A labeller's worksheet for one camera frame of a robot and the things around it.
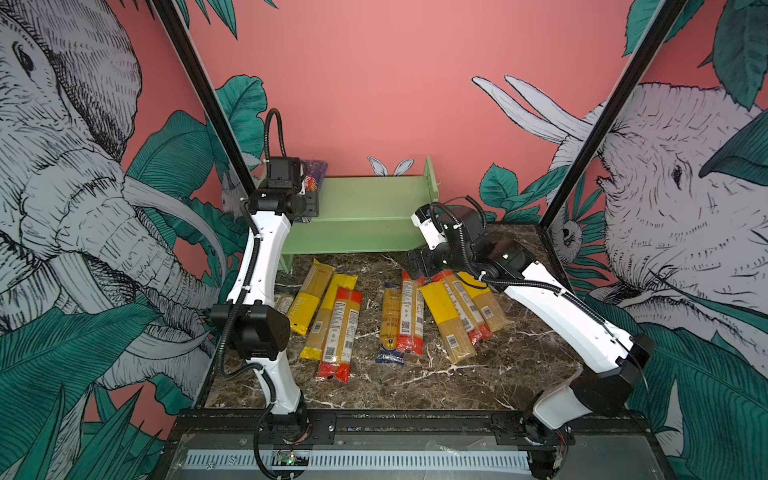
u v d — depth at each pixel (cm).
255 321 47
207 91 82
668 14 69
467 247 50
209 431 75
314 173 93
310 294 97
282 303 94
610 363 41
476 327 90
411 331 87
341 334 87
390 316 91
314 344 86
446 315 92
